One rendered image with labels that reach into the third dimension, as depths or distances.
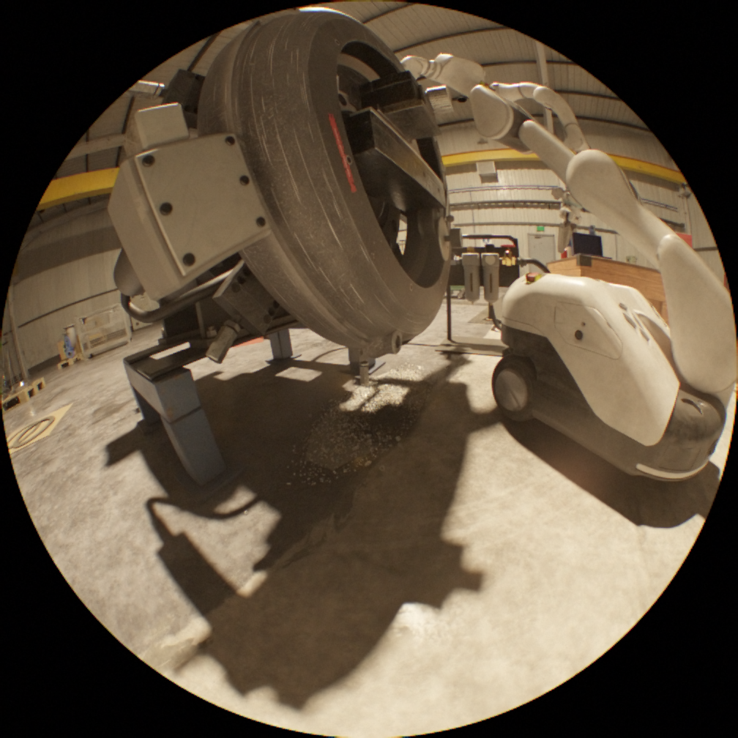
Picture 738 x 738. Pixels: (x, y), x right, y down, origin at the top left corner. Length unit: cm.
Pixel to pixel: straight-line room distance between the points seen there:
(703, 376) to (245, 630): 81
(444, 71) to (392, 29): 839
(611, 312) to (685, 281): 20
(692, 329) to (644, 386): 19
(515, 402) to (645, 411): 32
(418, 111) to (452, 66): 92
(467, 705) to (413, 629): 13
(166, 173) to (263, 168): 9
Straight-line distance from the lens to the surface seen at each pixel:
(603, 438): 52
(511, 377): 63
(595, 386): 50
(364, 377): 55
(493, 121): 94
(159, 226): 18
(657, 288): 135
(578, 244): 138
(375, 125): 35
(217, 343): 30
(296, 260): 26
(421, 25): 957
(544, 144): 85
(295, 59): 31
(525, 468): 56
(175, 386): 51
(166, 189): 19
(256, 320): 32
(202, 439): 55
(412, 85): 40
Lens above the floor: 35
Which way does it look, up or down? 20 degrees down
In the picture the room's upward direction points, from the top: 5 degrees counter-clockwise
